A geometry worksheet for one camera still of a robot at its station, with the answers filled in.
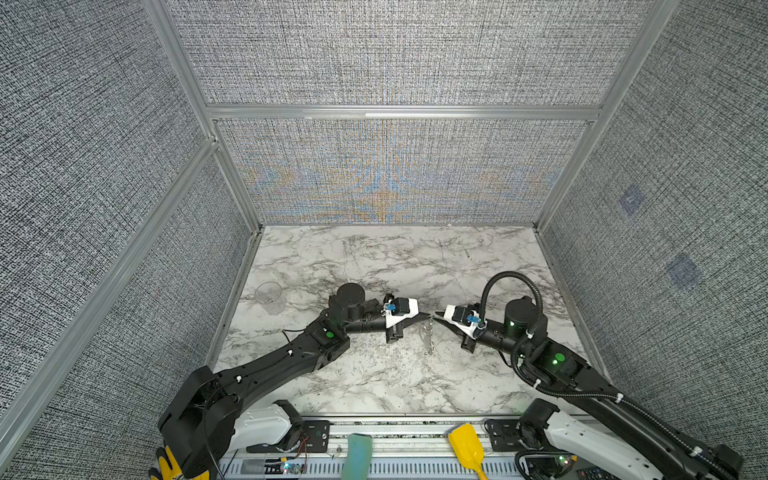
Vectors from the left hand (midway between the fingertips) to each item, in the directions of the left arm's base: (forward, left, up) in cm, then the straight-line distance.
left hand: (426, 314), depth 68 cm
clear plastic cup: (+22, +46, -21) cm, 55 cm away
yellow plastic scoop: (-23, -10, -24) cm, 35 cm away
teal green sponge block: (-24, +17, -24) cm, 37 cm away
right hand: (+1, -3, 0) cm, 3 cm away
